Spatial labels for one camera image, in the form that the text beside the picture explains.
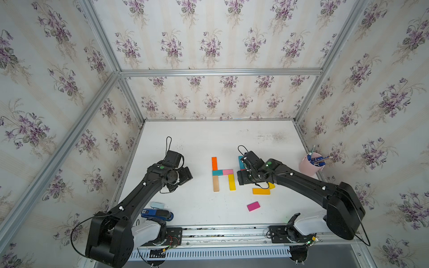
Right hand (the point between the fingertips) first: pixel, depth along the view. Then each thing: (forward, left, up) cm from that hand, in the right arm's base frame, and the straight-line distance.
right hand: (247, 177), depth 84 cm
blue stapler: (-17, +45, -7) cm, 48 cm away
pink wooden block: (+6, +10, -6) cm, 13 cm away
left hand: (-3, +30, +1) cm, 30 cm away
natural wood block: (0, +16, -8) cm, 18 cm away
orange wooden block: (+11, +17, -6) cm, 22 cm away
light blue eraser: (-13, +45, -6) cm, 48 cm away
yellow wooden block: (0, +8, -7) cm, 11 cm away
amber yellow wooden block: (-5, -8, -7) cm, 11 cm away
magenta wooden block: (-12, -3, -7) cm, 14 cm away
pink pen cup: (+7, -34, +3) cm, 35 cm away
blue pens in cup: (+10, -39, +2) cm, 40 cm away
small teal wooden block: (+6, +16, -7) cm, 18 cm away
